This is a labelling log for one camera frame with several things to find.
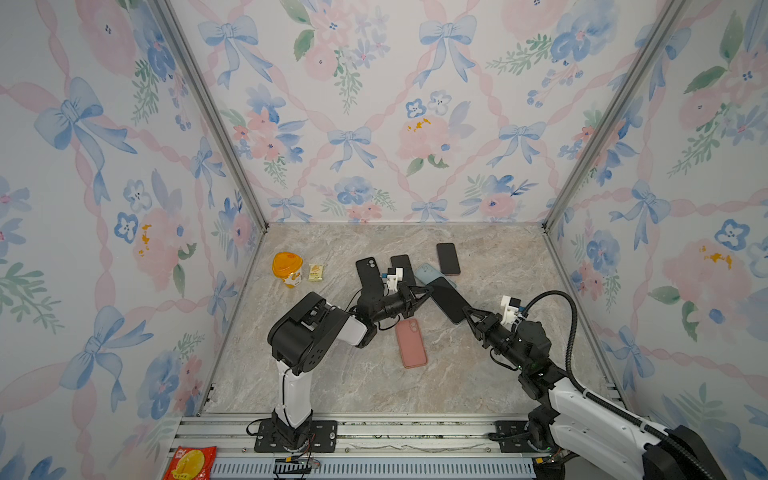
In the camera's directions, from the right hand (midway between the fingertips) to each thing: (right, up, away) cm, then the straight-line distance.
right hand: (461, 308), depth 79 cm
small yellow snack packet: (-45, +8, +25) cm, 52 cm away
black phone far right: (+3, +13, +31) cm, 34 cm away
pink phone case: (-12, -13, +12) cm, 21 cm away
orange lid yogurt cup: (-52, +10, +16) cm, 55 cm away
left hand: (-6, +4, +3) cm, 8 cm away
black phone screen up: (-2, +2, +4) cm, 5 cm away
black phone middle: (-14, +12, +31) cm, 36 cm away
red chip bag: (-65, -34, -10) cm, 74 cm away
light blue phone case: (-6, +7, +26) cm, 28 cm away
